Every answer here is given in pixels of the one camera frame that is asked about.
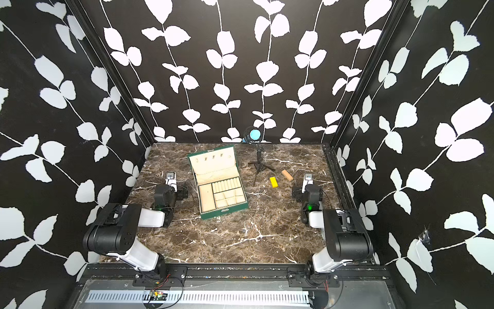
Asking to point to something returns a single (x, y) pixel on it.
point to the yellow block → (274, 183)
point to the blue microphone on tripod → (252, 136)
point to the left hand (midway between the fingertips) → (176, 179)
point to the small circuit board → (155, 295)
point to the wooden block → (287, 175)
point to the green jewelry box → (220, 187)
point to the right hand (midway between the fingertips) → (305, 181)
